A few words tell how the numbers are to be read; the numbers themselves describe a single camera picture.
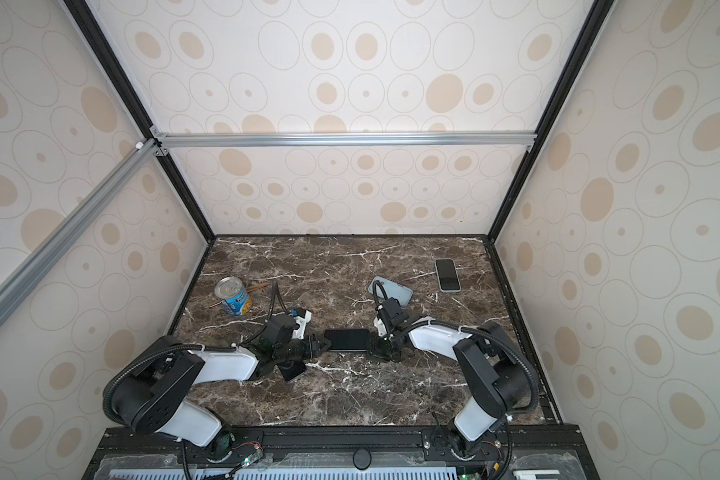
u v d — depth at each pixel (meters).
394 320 0.73
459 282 1.06
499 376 0.45
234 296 0.90
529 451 0.74
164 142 0.91
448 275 1.07
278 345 0.72
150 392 0.44
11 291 0.53
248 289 1.01
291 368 0.79
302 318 0.84
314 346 0.80
